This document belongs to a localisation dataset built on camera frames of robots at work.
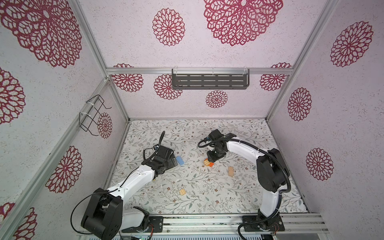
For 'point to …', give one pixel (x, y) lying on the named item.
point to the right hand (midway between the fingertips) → (211, 156)
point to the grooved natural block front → (182, 192)
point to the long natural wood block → (230, 171)
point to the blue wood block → (180, 160)
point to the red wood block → (211, 164)
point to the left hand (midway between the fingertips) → (168, 165)
